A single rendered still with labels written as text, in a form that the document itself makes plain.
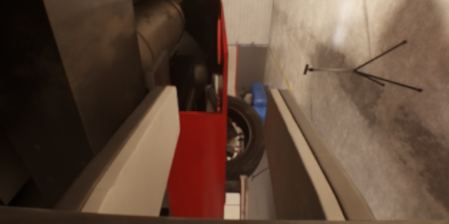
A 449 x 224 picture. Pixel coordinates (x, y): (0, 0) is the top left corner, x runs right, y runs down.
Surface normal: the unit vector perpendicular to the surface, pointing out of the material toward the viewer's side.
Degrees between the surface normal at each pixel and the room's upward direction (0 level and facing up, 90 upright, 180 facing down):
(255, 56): 90
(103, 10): 180
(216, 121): 92
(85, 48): 180
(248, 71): 90
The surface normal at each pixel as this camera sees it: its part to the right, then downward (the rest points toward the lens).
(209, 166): 0.02, 0.49
